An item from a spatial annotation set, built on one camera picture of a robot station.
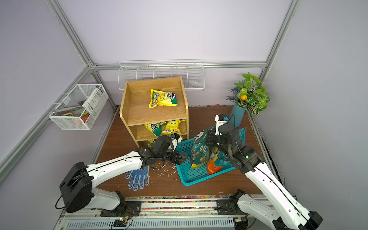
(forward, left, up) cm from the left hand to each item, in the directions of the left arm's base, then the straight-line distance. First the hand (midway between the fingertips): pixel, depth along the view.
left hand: (182, 156), depth 79 cm
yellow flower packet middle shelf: (+15, +5, +7) cm, 18 cm away
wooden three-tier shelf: (+19, +14, +20) cm, 31 cm away
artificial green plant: (+25, -41, +21) cm, 53 cm away
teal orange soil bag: (-6, -21, +5) cm, 22 cm away
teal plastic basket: (-8, -4, -13) cm, 15 cm away
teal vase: (+24, -38, +6) cm, 46 cm away
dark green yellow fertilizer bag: (-5, -10, +14) cm, 18 cm away
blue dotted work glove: (-2, +24, -13) cm, 27 cm away
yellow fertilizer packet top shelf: (+24, +10, +22) cm, 34 cm away
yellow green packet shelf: (+15, +14, +8) cm, 22 cm away
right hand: (+4, -13, +18) cm, 22 cm away
